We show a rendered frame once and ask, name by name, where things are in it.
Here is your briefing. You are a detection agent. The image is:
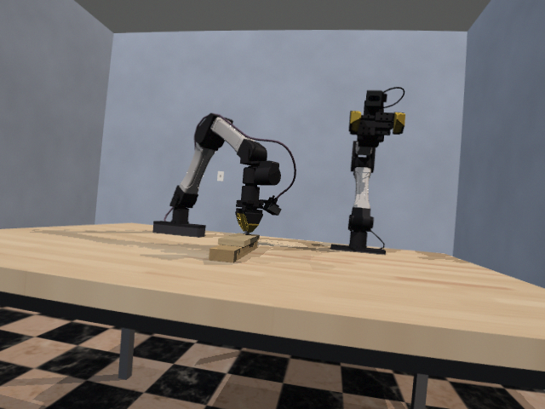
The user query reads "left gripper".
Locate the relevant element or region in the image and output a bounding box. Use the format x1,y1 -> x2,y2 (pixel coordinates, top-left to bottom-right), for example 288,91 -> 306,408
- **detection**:
349,111 -> 405,138

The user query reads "light wooden slat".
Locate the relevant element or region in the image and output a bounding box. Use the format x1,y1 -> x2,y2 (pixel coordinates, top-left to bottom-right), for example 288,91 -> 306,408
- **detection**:
218,233 -> 260,247

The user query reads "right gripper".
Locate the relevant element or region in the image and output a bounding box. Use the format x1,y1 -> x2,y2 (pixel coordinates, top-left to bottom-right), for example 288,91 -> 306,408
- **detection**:
235,186 -> 264,233

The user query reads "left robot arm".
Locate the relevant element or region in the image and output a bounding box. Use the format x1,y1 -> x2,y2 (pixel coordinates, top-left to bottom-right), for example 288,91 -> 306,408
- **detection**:
330,90 -> 387,254

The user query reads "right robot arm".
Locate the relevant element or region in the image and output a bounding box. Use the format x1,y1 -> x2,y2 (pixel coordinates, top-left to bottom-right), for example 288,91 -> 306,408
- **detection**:
153,113 -> 281,228

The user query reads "light wooden plank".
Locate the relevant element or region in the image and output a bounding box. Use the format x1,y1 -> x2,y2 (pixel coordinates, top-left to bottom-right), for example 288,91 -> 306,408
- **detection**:
209,240 -> 258,262

